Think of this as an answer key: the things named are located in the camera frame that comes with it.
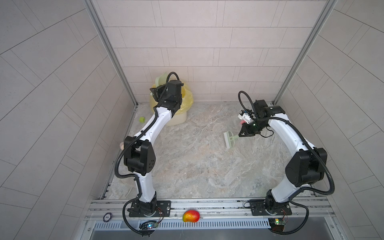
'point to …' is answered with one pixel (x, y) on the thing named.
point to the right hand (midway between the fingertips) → (239, 133)
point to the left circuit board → (148, 225)
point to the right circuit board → (277, 225)
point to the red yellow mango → (192, 216)
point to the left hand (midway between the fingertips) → (151, 85)
